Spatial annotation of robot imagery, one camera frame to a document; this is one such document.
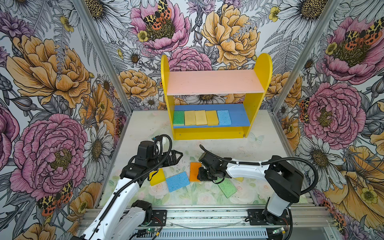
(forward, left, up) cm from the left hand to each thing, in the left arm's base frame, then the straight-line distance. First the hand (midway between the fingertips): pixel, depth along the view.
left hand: (176, 160), depth 77 cm
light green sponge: (-8, -27, -15) cm, 32 cm away
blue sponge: (+30, -29, -1) cm, 41 cm away
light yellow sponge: (+31, -14, 0) cm, 33 cm away
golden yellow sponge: (+30, -21, -1) cm, 37 cm away
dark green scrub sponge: (+28, 0, 0) cm, 28 cm away
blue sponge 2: (-5, 0, -15) cm, 16 cm away
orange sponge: (+2, -9, -15) cm, 18 cm away
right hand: (-6, -13, -15) cm, 20 cm away
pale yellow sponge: (+29, -7, -1) cm, 30 cm away
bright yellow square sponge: (-3, +12, -15) cm, 20 cm away
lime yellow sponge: (-4, -35, -15) cm, 38 cm away
